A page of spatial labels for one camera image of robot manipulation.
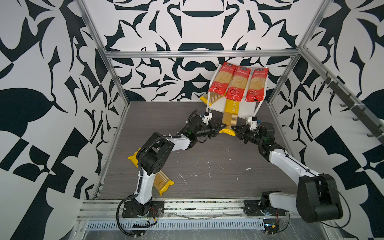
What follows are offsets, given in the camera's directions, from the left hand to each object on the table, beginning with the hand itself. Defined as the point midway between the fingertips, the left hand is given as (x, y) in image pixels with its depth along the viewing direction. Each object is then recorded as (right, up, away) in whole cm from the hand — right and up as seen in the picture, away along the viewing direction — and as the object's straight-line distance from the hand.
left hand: (229, 123), depth 81 cm
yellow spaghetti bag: (+2, +4, +6) cm, 8 cm away
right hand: (+2, -2, 0) cm, 2 cm away
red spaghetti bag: (-3, +25, +3) cm, 25 cm away
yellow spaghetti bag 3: (-36, -32, -1) cm, 48 cm away
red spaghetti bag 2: (+4, +20, -2) cm, 20 cm away
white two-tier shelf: (+12, +8, +8) cm, 16 cm away
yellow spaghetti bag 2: (-6, +16, +15) cm, 23 cm away
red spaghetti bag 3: (+16, +22, -1) cm, 27 cm away
